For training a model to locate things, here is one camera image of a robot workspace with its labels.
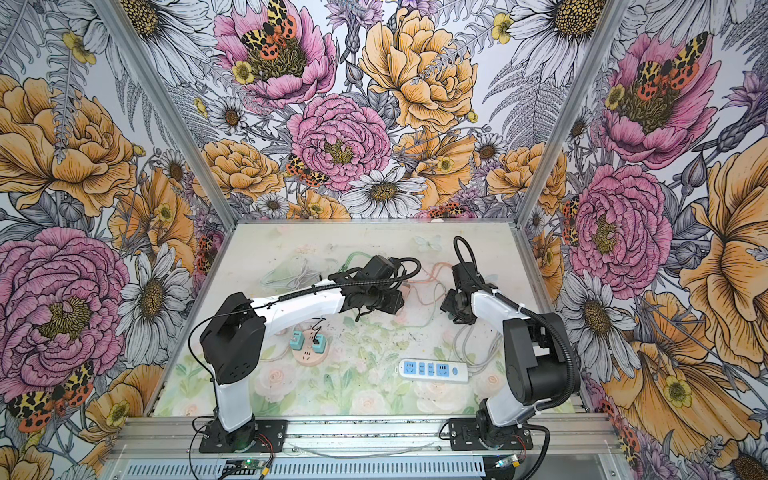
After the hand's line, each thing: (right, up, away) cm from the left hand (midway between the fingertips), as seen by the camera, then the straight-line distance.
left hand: (396, 308), depth 88 cm
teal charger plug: (-27, -8, -5) cm, 28 cm away
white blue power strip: (+10, -16, -6) cm, 20 cm away
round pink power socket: (-25, -13, -3) cm, 28 cm away
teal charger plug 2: (-20, -9, -5) cm, 23 cm away
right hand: (+17, -3, +6) cm, 19 cm away
